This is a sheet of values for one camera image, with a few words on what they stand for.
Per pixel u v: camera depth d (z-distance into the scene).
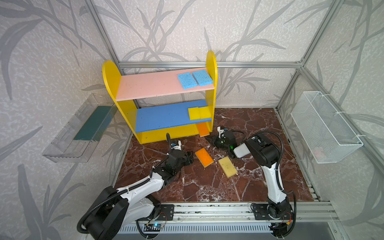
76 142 0.64
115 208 0.41
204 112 0.97
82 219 0.38
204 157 0.92
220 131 0.96
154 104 1.24
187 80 0.77
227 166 0.88
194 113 0.96
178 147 0.77
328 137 0.63
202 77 0.79
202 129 1.05
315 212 0.75
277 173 0.60
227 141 0.83
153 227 0.71
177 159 0.64
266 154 0.58
